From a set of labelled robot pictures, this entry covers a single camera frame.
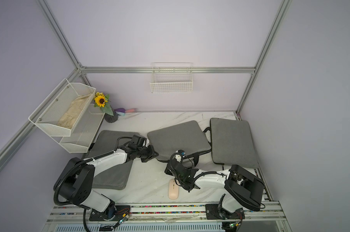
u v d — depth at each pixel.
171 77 0.95
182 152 0.78
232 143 0.99
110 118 1.11
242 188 0.44
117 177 0.84
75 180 0.44
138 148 0.73
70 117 0.77
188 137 1.04
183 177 0.64
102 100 0.95
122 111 1.19
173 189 0.80
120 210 0.74
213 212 0.73
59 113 0.78
